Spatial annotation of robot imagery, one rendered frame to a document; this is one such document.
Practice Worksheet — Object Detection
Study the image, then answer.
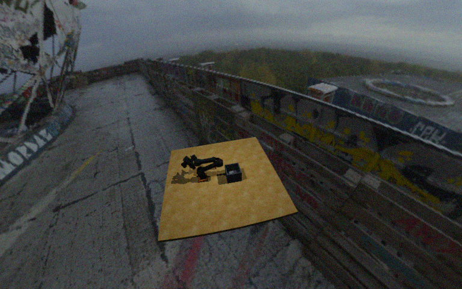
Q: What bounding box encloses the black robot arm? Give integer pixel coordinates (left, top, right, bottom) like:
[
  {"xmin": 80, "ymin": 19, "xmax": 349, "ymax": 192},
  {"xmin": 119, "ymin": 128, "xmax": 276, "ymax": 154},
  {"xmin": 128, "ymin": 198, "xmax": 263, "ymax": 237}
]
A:
[{"xmin": 183, "ymin": 156, "xmax": 223, "ymax": 180}]

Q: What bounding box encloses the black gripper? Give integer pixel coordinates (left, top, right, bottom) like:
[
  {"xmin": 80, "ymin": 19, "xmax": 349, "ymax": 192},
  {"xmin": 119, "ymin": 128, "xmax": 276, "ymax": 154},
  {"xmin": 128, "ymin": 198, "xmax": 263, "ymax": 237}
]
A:
[{"xmin": 181, "ymin": 155, "xmax": 197, "ymax": 168}]

